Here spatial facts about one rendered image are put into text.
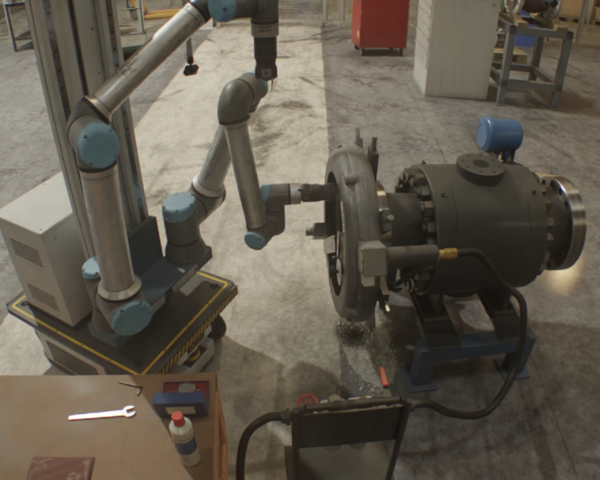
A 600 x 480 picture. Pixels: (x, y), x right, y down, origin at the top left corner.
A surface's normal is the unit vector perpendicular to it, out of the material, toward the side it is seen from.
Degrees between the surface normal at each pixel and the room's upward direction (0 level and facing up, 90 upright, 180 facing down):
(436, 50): 90
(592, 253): 0
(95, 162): 83
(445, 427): 0
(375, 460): 0
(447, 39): 90
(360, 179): 24
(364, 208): 42
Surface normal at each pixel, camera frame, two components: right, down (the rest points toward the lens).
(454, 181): 0.02, -0.65
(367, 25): 0.15, 0.57
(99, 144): 0.63, 0.33
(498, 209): 0.06, -0.22
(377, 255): 0.08, 0.22
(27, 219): 0.00, -0.82
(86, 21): 0.90, 0.25
